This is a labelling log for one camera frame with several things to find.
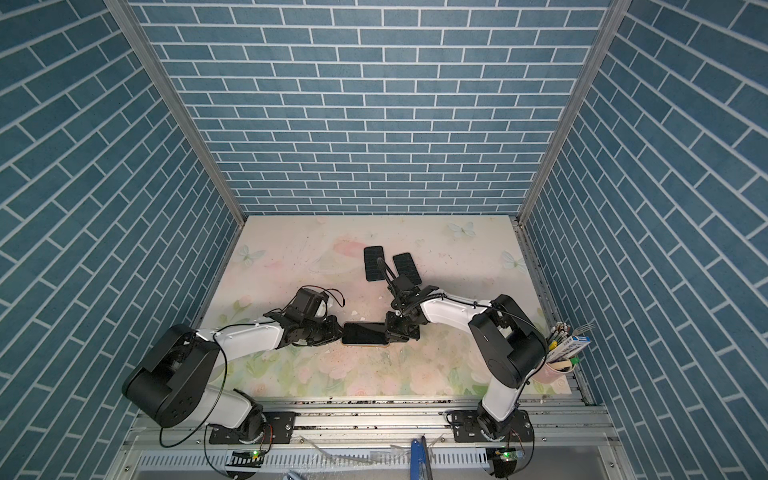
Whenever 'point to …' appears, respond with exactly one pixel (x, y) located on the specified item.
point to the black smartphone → (365, 334)
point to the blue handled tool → (418, 454)
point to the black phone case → (371, 256)
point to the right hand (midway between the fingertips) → (382, 336)
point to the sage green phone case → (405, 266)
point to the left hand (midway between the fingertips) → (347, 334)
